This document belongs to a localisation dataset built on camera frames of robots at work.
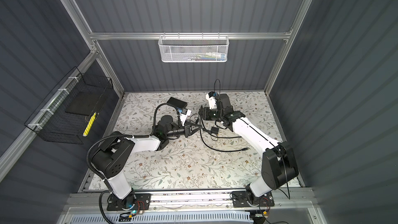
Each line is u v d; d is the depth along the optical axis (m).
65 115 0.71
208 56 0.91
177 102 1.13
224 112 0.65
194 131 0.80
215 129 0.99
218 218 0.77
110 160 0.48
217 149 0.90
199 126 0.82
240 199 0.73
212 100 0.76
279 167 0.43
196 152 0.90
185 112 0.78
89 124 0.69
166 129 0.71
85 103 0.75
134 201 0.72
